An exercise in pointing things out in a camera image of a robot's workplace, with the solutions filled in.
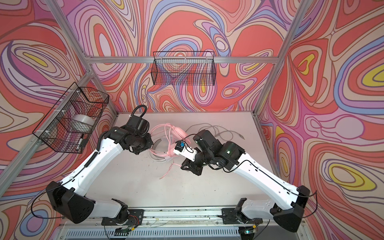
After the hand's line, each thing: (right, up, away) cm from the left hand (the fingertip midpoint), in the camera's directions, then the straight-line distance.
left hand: (154, 143), depth 78 cm
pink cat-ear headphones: (+1, +2, +20) cm, 20 cm away
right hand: (+17, -9, -13) cm, 24 cm away
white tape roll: (-32, +11, -8) cm, 35 cm away
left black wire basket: (-38, +11, -9) cm, 40 cm away
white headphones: (-5, -9, +14) cm, 17 cm away
